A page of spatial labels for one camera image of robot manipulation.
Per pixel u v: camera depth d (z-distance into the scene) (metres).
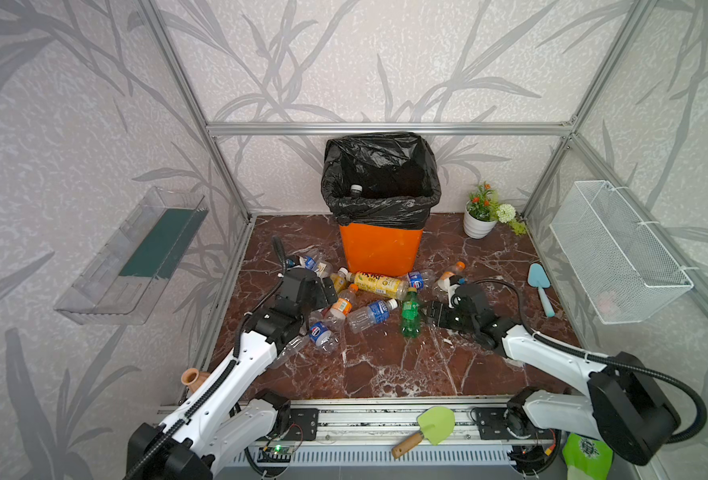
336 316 0.91
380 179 0.99
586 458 0.69
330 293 0.72
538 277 1.03
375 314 0.88
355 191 1.01
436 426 0.74
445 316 0.77
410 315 0.88
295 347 0.83
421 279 0.99
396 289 0.91
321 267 0.99
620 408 0.41
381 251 0.95
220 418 0.43
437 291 0.94
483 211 1.05
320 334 0.84
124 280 0.64
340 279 0.97
